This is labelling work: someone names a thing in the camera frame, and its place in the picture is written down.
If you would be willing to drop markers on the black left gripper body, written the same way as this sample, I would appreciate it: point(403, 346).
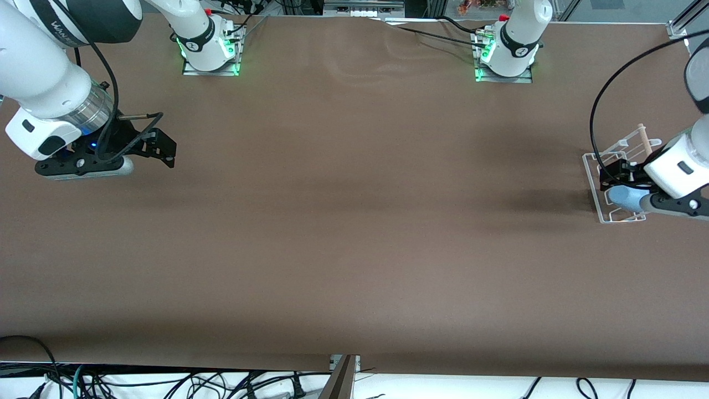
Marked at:
point(628, 172)

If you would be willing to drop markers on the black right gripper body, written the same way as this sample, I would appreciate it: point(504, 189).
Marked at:
point(126, 137)

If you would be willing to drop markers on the light blue cup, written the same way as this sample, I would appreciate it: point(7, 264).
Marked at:
point(623, 197)

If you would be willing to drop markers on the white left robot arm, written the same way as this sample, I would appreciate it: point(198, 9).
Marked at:
point(676, 166)

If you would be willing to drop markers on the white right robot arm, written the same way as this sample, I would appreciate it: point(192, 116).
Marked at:
point(44, 83)

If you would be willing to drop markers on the silver aluminium corner profile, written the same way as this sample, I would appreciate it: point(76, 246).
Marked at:
point(682, 22)

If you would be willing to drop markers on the grey device with ports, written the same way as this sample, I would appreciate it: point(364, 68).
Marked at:
point(363, 6)

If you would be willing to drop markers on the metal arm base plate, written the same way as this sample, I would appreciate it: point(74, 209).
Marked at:
point(526, 77)
point(227, 69)

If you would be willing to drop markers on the aluminium profile with bracket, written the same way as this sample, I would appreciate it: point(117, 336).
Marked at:
point(340, 379)

